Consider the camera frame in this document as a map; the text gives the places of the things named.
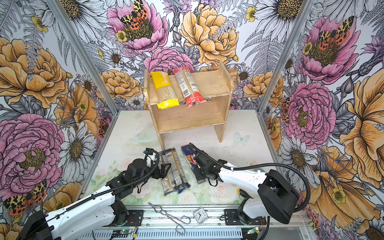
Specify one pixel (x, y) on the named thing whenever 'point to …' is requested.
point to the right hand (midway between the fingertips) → (199, 176)
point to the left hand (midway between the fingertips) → (163, 167)
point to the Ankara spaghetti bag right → (180, 178)
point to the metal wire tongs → (184, 219)
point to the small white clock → (200, 215)
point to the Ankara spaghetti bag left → (168, 185)
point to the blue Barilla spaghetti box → (188, 153)
